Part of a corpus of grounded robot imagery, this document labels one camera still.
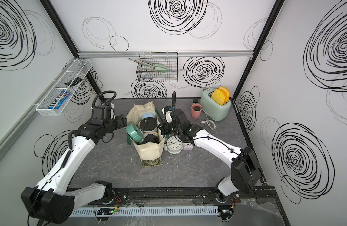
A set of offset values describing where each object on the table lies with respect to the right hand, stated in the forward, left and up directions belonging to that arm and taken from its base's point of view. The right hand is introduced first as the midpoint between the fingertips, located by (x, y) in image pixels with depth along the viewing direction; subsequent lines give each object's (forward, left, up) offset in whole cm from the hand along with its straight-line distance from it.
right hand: (159, 125), depth 77 cm
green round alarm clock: (-5, +13, +1) cm, 14 cm away
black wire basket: (+47, +13, 0) cm, 49 cm away
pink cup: (+23, -23, -12) cm, 35 cm away
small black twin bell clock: (-6, +4, -3) cm, 8 cm away
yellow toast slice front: (+28, -38, -4) cm, 47 cm away
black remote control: (+20, +49, +15) cm, 55 cm away
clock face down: (+7, +9, -9) cm, 14 cm away
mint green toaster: (+21, -34, -9) cm, 41 cm away
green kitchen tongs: (+38, +3, +12) cm, 40 cm away
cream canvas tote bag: (-13, +4, -7) cm, 15 cm away
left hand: (+2, +22, +2) cm, 22 cm away
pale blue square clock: (+15, +10, -10) cm, 20 cm away
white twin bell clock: (-4, -7, -18) cm, 20 cm away
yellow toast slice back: (+28, -43, 0) cm, 51 cm away
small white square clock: (-2, -17, -20) cm, 26 cm away
